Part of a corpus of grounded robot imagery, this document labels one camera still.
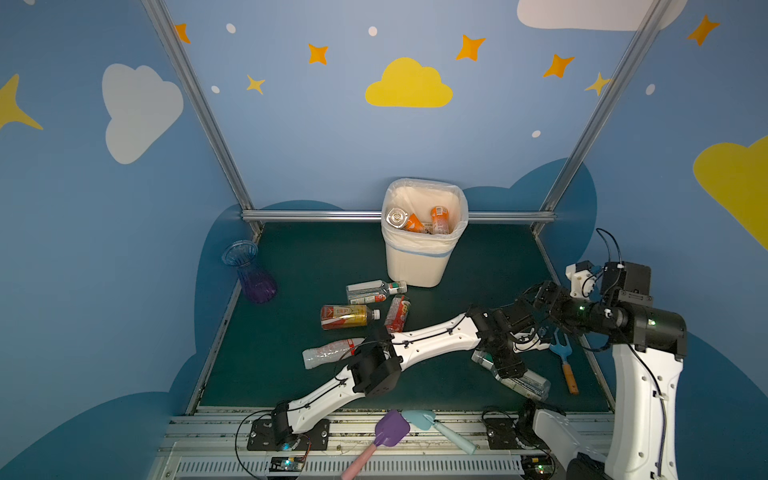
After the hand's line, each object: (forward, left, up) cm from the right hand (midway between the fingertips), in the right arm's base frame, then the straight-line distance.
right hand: (537, 300), depth 67 cm
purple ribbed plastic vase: (+16, +79, -24) cm, 85 cm away
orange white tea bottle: (+33, +27, -9) cm, 43 cm away
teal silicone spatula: (-20, +23, -28) cm, 42 cm away
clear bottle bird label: (+24, +33, +1) cm, 41 cm away
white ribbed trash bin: (+20, +26, -11) cm, 34 cm away
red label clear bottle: (+7, +32, -23) cm, 40 cm away
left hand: (-7, -1, -19) cm, 21 cm away
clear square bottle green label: (+18, +40, -26) cm, 51 cm away
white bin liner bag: (+41, +26, -5) cm, 49 cm away
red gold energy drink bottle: (+5, +49, -23) cm, 55 cm away
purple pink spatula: (-23, +33, -29) cm, 49 cm away
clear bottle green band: (-10, -5, -26) cm, 29 cm away
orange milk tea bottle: (+34, +19, -8) cm, 40 cm away
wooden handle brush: (+2, -20, -30) cm, 36 cm away
